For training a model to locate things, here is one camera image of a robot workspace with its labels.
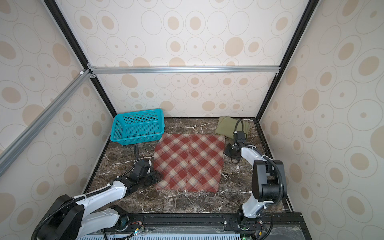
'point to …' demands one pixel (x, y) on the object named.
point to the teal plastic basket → (138, 127)
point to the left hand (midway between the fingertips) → (164, 174)
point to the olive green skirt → (226, 126)
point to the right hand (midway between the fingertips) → (228, 151)
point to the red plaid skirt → (187, 162)
